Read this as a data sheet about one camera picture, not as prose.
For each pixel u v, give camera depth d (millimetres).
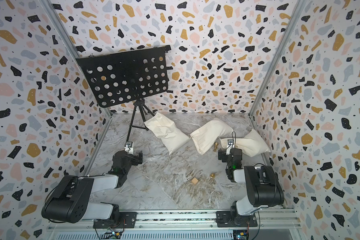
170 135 973
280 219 766
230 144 815
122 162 709
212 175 876
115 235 712
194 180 856
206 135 1012
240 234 716
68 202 430
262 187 459
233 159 727
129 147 781
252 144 962
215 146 1023
